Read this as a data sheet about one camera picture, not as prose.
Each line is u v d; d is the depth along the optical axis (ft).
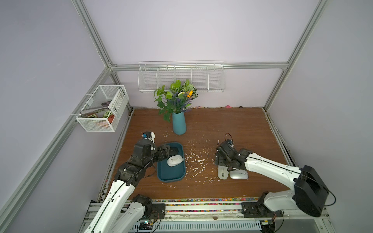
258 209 2.15
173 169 2.87
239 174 2.77
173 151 3.10
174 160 2.92
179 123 3.11
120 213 1.46
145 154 1.78
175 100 2.66
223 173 2.76
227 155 2.11
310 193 1.37
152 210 2.39
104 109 2.44
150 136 2.18
